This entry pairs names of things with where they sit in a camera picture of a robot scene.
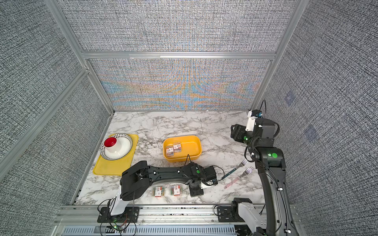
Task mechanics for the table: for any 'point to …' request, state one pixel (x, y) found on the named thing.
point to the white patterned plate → (126, 145)
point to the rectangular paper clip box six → (177, 147)
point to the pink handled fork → (248, 171)
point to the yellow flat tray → (107, 167)
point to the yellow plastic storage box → (191, 145)
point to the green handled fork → (242, 163)
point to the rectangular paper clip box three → (176, 190)
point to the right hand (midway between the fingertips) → (240, 124)
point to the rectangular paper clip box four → (170, 151)
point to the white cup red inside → (112, 144)
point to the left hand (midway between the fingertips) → (199, 190)
